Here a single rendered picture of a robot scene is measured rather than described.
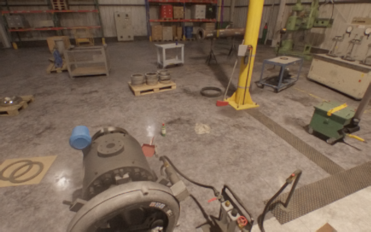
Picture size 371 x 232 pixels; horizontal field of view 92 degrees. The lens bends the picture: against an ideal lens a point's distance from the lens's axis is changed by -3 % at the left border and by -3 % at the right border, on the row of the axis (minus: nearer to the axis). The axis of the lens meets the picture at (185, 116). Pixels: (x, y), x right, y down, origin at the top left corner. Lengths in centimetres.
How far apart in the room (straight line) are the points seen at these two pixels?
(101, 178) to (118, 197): 38
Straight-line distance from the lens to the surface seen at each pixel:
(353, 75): 643
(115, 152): 162
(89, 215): 128
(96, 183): 155
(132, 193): 123
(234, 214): 171
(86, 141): 177
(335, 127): 380
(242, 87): 442
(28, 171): 340
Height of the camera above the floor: 190
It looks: 29 degrees down
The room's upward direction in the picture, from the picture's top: straight up
